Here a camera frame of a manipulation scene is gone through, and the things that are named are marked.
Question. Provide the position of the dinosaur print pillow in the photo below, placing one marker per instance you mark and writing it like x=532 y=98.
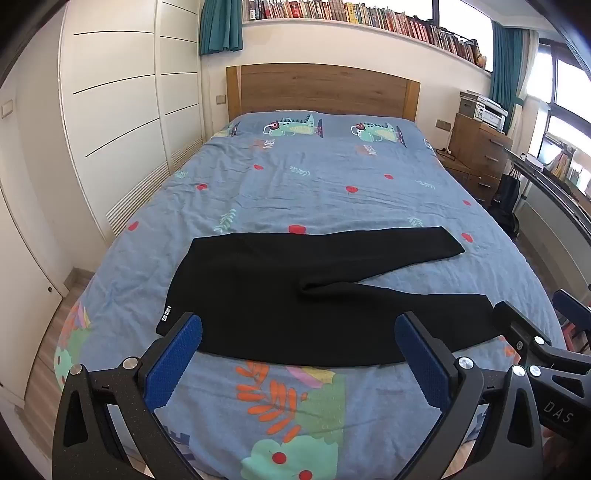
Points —
x=378 y=131
x=281 y=125

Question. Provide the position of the black bag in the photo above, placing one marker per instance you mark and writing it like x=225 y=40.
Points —
x=508 y=191

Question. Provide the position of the white printer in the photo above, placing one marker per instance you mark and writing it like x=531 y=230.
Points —
x=485 y=108

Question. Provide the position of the wooden headboard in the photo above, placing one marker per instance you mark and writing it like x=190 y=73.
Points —
x=318 y=90

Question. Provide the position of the wall socket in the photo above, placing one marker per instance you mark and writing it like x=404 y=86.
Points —
x=443 y=124

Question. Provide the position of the wooden nightstand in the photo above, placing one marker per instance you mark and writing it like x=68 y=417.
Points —
x=455 y=166

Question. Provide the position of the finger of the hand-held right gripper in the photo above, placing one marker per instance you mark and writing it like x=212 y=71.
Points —
x=519 y=325
x=570 y=307

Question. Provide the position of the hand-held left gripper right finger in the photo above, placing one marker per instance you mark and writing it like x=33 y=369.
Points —
x=422 y=364

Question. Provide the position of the row of books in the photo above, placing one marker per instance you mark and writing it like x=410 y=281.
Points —
x=364 y=16

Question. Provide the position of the bed with blue printed sheet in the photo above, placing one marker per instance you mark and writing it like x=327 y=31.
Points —
x=295 y=198

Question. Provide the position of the wooden dresser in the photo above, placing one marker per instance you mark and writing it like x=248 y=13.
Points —
x=478 y=154

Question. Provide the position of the teal curtain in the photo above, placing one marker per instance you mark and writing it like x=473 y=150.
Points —
x=221 y=25
x=505 y=69

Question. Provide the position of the black pants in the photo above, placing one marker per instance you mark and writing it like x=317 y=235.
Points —
x=286 y=304

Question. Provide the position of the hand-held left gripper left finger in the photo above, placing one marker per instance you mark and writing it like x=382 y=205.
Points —
x=175 y=360

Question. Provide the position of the white wardrobe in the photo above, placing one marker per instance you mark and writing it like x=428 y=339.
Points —
x=115 y=129

